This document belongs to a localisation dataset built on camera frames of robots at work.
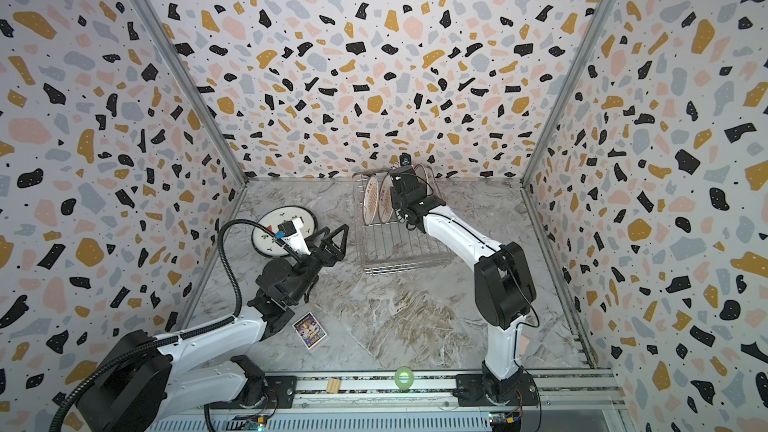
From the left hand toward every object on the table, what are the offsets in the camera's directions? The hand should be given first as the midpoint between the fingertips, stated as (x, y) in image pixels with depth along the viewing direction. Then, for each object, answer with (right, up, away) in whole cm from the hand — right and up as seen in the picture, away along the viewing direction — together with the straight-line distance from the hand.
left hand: (338, 225), depth 74 cm
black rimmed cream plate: (-29, -8, +26) cm, 40 cm away
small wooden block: (-2, -40, +1) cm, 40 cm away
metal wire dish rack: (+10, -8, +27) cm, 30 cm away
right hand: (+16, +13, +16) cm, 26 cm away
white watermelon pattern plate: (-30, -8, +27) cm, 41 cm away
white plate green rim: (+9, +7, +33) cm, 35 cm away
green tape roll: (+15, -41, +2) cm, 43 cm away
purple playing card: (-10, -30, +8) cm, 32 cm away
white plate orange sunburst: (+4, +7, +36) cm, 37 cm away
